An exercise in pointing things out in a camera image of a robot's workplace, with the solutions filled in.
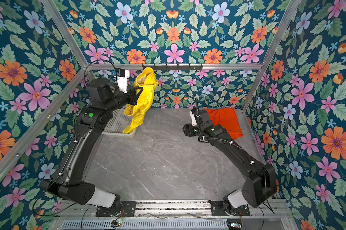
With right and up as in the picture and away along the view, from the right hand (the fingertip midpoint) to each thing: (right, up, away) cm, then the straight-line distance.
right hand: (187, 127), depth 80 cm
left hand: (-20, +20, -20) cm, 35 cm away
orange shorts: (+34, +6, +34) cm, 49 cm away
